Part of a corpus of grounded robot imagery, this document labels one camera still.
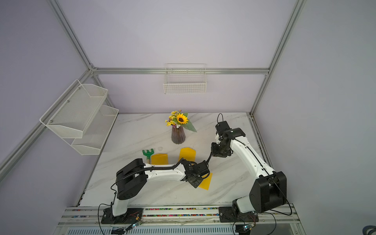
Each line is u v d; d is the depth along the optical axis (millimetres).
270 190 412
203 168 670
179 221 732
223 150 687
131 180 477
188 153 978
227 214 739
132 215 719
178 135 1075
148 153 959
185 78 956
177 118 819
